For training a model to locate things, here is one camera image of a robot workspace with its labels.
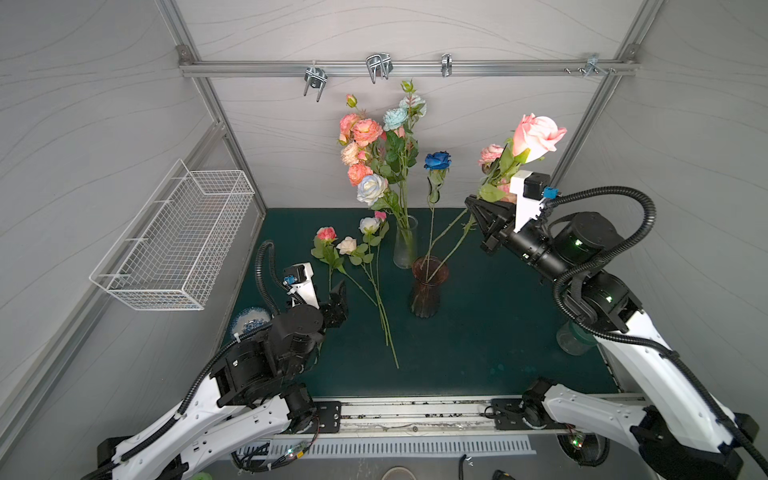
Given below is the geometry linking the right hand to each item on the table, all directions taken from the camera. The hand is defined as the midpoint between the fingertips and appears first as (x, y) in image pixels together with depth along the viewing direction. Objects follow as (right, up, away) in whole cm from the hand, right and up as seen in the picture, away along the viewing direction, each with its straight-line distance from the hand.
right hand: (474, 197), depth 52 cm
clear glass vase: (-11, -9, +43) cm, 46 cm away
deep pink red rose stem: (-38, -13, +52) cm, 66 cm away
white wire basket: (-66, -10, +17) cm, 69 cm away
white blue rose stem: (-22, -4, +58) cm, 62 cm away
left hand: (-28, -18, +12) cm, 36 cm away
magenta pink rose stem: (-19, +1, +62) cm, 65 cm away
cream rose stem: (-26, -14, +54) cm, 62 cm away
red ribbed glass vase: (-4, -25, +35) cm, 44 cm away
